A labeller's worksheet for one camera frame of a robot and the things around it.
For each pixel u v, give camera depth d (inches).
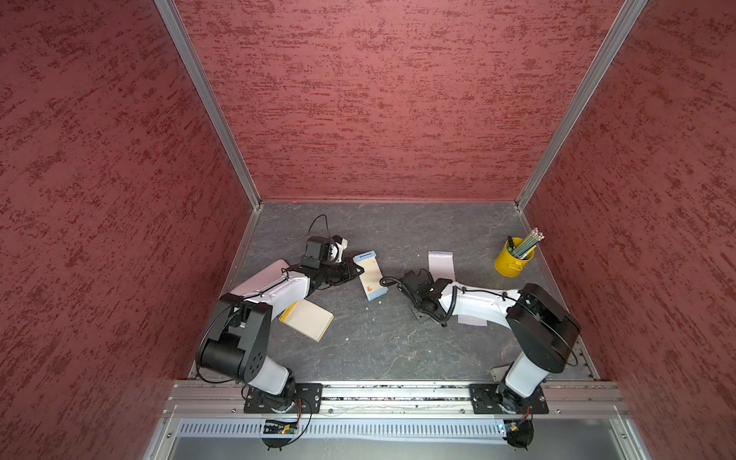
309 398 28.7
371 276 35.6
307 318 34.4
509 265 36.9
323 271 29.7
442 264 40.4
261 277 37.9
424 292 27.8
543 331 18.2
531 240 35.4
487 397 29.2
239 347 17.4
